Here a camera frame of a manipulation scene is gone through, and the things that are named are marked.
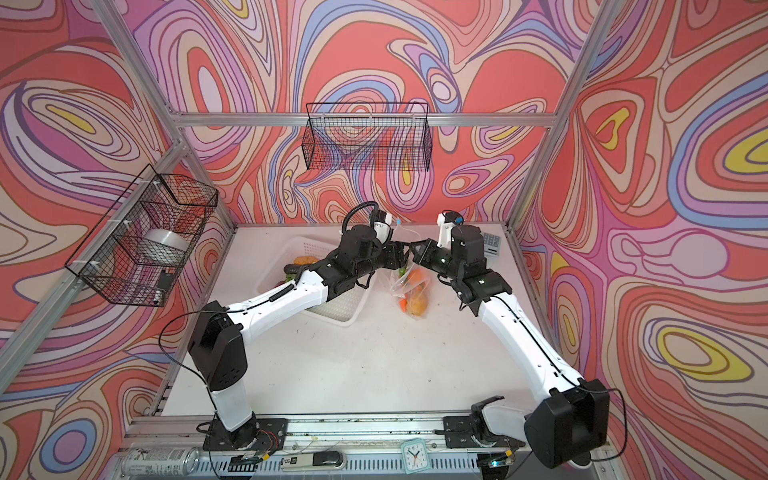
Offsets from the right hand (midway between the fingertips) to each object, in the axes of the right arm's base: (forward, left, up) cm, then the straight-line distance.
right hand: (410, 251), depth 76 cm
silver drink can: (-41, +61, -22) cm, 77 cm away
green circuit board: (-42, +42, -30) cm, 66 cm away
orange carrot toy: (-1, +1, -25) cm, 26 cm away
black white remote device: (-42, +24, -23) cm, 54 cm away
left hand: (+3, 0, -1) cm, 3 cm away
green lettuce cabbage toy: (+7, +38, -20) cm, 43 cm away
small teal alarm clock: (-41, +1, -26) cm, 49 cm away
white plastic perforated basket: (+26, +50, -30) cm, 64 cm away
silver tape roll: (-1, +59, +6) cm, 60 cm away
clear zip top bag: (+3, -1, -20) cm, 20 cm away
